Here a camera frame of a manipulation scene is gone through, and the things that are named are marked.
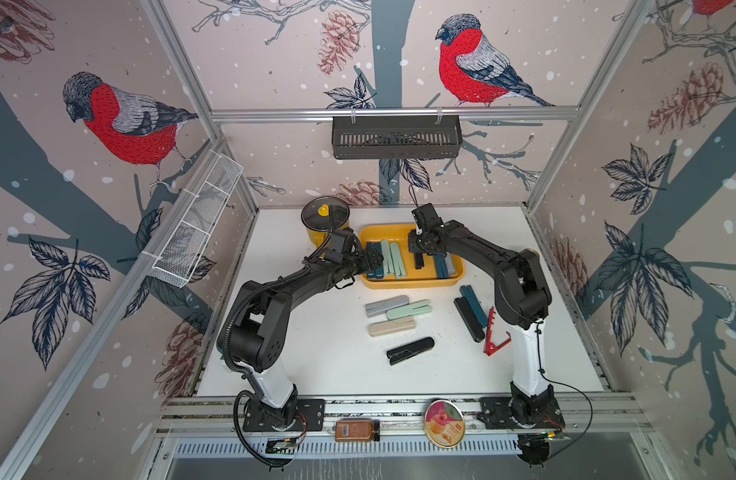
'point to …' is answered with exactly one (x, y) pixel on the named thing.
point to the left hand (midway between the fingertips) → (378, 255)
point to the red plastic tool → (488, 346)
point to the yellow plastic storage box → (375, 233)
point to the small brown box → (357, 430)
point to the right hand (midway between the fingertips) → (414, 240)
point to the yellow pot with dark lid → (323, 215)
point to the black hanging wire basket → (396, 137)
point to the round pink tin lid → (444, 423)
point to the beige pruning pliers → (391, 326)
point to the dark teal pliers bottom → (379, 273)
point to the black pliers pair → (418, 260)
